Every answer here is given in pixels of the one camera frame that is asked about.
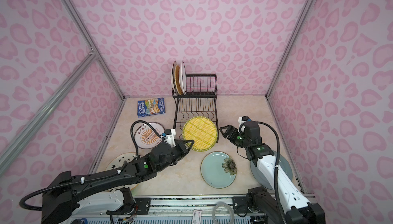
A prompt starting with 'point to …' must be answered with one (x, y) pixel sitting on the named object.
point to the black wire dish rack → (200, 99)
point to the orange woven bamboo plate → (177, 80)
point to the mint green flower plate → (218, 169)
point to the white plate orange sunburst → (146, 137)
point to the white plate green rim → (182, 77)
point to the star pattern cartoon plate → (117, 162)
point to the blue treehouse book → (151, 107)
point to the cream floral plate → (173, 79)
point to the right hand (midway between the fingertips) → (224, 130)
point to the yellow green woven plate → (202, 130)
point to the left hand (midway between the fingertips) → (197, 140)
